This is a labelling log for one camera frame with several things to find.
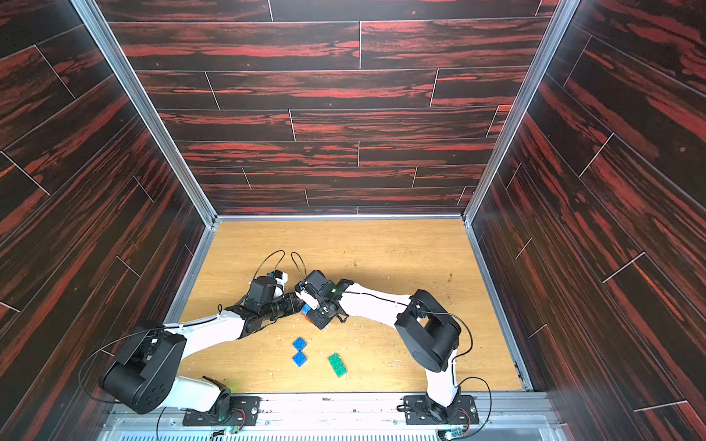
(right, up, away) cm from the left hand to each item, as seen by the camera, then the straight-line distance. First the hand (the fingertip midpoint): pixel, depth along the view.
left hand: (307, 302), depth 90 cm
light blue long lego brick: (0, -1, -4) cm, 4 cm away
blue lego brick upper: (-1, -12, -6) cm, 13 cm away
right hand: (+6, -3, -1) cm, 6 cm away
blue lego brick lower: (-1, -15, -9) cm, 18 cm away
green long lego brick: (+11, -17, -10) cm, 22 cm away
